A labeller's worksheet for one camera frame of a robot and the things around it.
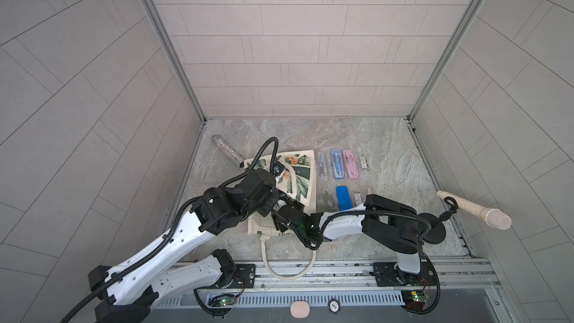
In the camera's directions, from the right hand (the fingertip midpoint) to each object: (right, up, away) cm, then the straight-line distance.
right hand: (276, 213), depth 87 cm
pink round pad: (+9, -20, -22) cm, 31 cm away
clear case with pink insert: (+38, +8, +4) cm, 39 cm away
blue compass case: (+27, +6, +1) cm, 27 cm away
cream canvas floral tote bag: (+7, +17, -15) cm, 24 cm away
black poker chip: (+19, -21, -20) cm, 35 cm away
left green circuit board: (-13, -18, -22) cm, 31 cm away
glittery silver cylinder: (-27, +26, +15) cm, 40 cm away
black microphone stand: (+57, -4, -9) cm, 58 cm away
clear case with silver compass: (+20, +18, +12) cm, 30 cm away
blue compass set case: (+26, +17, +12) cm, 34 cm away
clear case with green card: (+21, +5, 0) cm, 21 cm away
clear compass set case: (+38, +18, +12) cm, 43 cm away
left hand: (+1, +14, -17) cm, 22 cm away
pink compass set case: (+32, +18, +11) cm, 38 cm away
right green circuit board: (+44, -20, -19) cm, 52 cm away
